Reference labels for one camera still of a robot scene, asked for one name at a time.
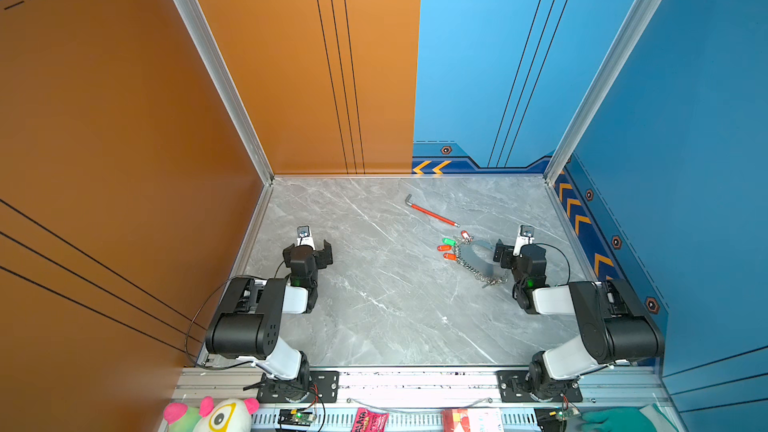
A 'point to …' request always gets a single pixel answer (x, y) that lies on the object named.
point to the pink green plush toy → (233, 415)
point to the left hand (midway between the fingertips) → (309, 240)
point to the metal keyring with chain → (483, 282)
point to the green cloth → (624, 419)
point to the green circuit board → (296, 417)
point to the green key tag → (448, 241)
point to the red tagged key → (465, 236)
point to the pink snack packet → (369, 421)
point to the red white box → (472, 420)
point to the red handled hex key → (407, 199)
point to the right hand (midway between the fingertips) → (513, 242)
